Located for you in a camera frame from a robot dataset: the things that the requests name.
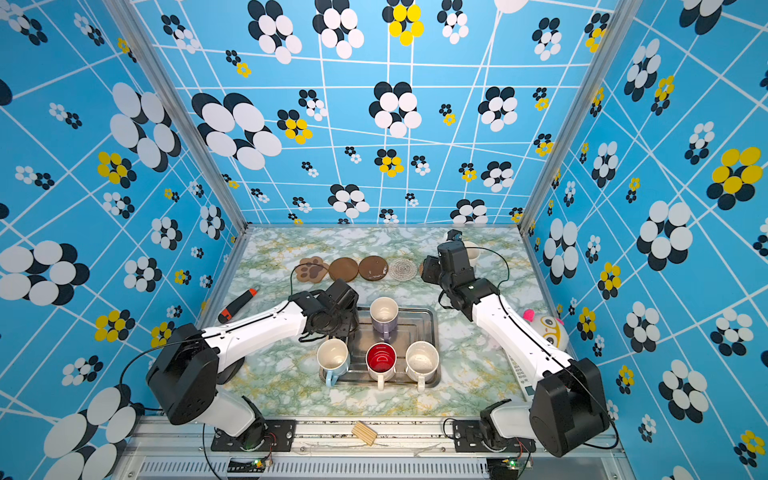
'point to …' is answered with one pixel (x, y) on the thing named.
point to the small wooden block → (365, 433)
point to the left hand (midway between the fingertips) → (347, 324)
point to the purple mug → (384, 315)
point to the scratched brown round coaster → (373, 268)
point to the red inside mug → (381, 359)
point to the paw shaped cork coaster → (312, 270)
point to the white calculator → (522, 376)
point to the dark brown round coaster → (344, 268)
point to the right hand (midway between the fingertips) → (433, 262)
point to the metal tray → (414, 324)
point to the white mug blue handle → (333, 357)
